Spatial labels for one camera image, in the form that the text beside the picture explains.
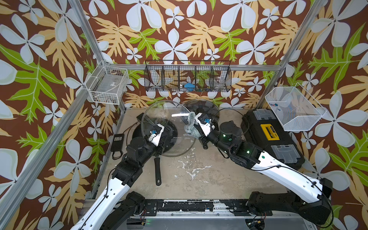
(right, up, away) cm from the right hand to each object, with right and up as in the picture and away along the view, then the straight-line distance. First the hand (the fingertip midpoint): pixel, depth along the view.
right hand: (194, 122), depth 64 cm
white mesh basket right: (+61, +8, +18) cm, 64 cm away
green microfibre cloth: (-1, -3, 0) cm, 3 cm away
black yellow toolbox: (+44, -3, +22) cm, 49 cm away
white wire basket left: (-51, +24, +22) cm, 61 cm away
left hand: (-14, -4, +5) cm, 16 cm away
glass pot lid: (-12, +5, +26) cm, 29 cm away
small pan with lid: (+8, +12, +40) cm, 42 cm away
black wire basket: (+14, +33, +34) cm, 49 cm away
